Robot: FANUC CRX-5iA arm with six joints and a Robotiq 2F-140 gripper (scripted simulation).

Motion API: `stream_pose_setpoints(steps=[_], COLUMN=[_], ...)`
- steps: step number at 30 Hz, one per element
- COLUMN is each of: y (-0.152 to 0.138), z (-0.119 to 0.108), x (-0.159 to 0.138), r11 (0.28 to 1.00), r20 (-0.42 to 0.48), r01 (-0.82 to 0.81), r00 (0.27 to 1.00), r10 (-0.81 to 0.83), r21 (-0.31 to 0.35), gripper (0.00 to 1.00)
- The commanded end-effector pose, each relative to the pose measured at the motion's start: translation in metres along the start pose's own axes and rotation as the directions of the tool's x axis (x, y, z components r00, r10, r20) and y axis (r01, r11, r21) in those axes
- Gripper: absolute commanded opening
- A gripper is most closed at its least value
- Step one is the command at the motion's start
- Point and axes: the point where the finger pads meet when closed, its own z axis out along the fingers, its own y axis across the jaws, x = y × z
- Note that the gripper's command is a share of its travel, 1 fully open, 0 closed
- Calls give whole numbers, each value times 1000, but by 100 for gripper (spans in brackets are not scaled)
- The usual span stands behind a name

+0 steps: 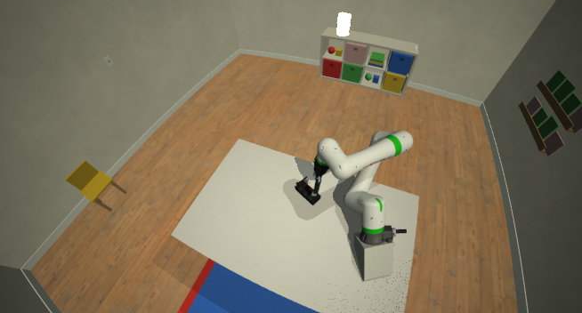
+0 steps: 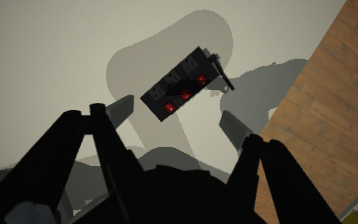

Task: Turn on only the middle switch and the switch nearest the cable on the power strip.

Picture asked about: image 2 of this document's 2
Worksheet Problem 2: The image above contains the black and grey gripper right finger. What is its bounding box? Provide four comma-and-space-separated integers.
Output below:
208, 110, 342, 224

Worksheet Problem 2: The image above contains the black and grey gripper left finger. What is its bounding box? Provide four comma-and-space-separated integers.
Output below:
0, 95, 172, 224

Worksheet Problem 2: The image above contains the black power strip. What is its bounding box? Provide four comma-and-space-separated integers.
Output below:
140, 46, 235, 122

